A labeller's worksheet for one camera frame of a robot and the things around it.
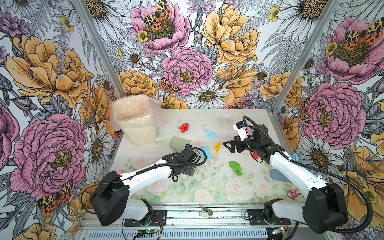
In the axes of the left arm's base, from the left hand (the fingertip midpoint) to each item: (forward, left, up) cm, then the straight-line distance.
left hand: (182, 168), depth 85 cm
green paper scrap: (+2, -31, -4) cm, 32 cm away
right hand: (+9, -26, +11) cm, 30 cm away
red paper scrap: (+32, 0, -3) cm, 32 cm away
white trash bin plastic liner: (+22, +24, +20) cm, 38 cm away
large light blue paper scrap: (+14, -15, -5) cm, 21 cm away
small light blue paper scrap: (+28, -19, -6) cm, 34 cm away
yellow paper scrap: (+17, -22, -4) cm, 28 cm away
